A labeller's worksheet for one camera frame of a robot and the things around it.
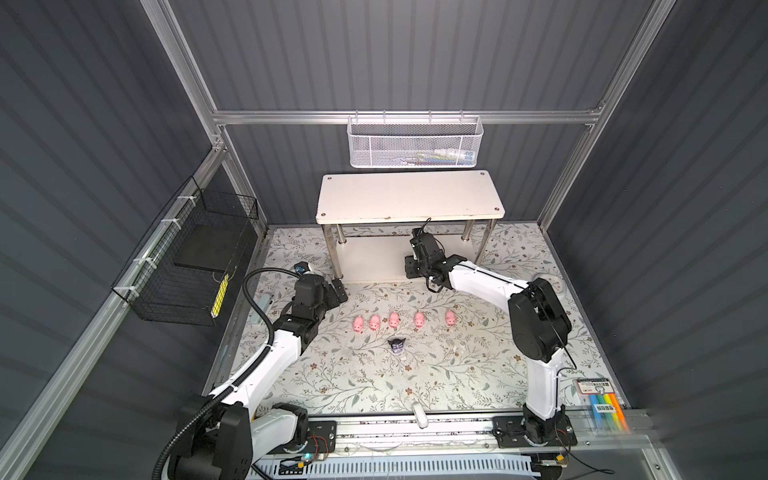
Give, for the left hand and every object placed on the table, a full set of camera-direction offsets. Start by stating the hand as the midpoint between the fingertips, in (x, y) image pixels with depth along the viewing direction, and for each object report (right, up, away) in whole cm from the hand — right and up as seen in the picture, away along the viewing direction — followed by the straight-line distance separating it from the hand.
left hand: (328, 287), depth 86 cm
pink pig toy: (+8, -12, +6) cm, 16 cm away
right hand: (+26, +7, +11) cm, 29 cm away
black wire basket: (-33, +5, -14) cm, 36 cm away
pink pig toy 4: (+27, -11, +7) cm, 31 cm away
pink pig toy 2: (+13, -12, +6) cm, 19 cm away
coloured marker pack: (+73, -30, -9) cm, 80 cm away
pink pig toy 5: (+37, -11, +8) cm, 39 cm away
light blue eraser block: (-23, -6, +10) cm, 25 cm away
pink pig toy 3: (+19, -11, +8) cm, 24 cm away
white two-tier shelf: (+13, +19, -11) cm, 25 cm away
